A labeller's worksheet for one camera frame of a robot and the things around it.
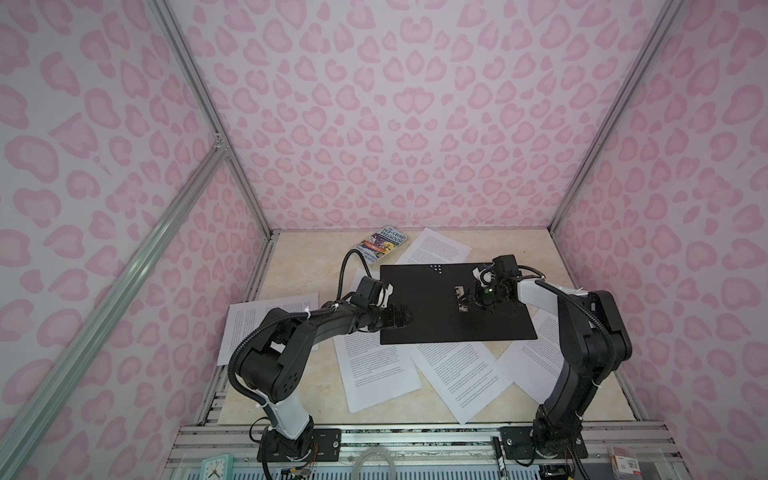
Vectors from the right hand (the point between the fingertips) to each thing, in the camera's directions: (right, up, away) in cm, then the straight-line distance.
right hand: (463, 296), depth 94 cm
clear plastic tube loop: (-28, -33, -24) cm, 50 cm away
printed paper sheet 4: (-2, -21, -10) cm, 23 cm away
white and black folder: (-6, -1, +6) cm, 9 cm away
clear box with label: (+31, -36, -25) cm, 54 cm away
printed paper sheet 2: (-32, +7, -16) cm, 36 cm away
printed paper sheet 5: (+19, -19, -8) cm, 28 cm away
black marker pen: (+3, -34, -22) cm, 41 cm away
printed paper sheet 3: (-6, +16, +22) cm, 28 cm away
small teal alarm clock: (-62, -36, -25) cm, 76 cm away
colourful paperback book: (-27, +17, +19) cm, 38 cm away
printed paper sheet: (-28, -21, -8) cm, 36 cm away
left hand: (-19, -6, -3) cm, 20 cm away
